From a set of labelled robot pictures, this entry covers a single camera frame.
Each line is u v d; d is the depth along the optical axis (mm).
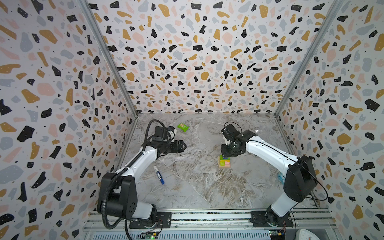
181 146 790
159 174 877
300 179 450
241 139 608
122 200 417
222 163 917
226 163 922
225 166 923
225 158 886
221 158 895
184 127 1127
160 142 688
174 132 827
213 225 731
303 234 685
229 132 677
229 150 735
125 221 672
